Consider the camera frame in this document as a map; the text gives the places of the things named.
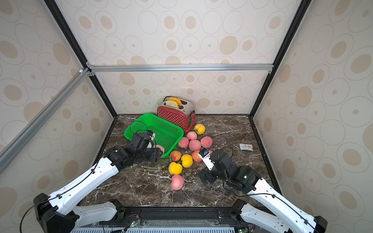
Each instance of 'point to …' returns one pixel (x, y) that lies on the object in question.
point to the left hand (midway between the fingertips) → (161, 152)
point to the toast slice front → (173, 103)
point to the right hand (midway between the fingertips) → (204, 169)
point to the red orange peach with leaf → (176, 155)
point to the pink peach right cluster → (206, 141)
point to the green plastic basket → (166, 135)
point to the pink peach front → (177, 182)
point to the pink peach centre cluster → (194, 144)
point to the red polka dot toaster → (184, 117)
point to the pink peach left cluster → (183, 142)
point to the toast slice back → (179, 101)
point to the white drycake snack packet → (246, 147)
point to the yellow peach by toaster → (199, 128)
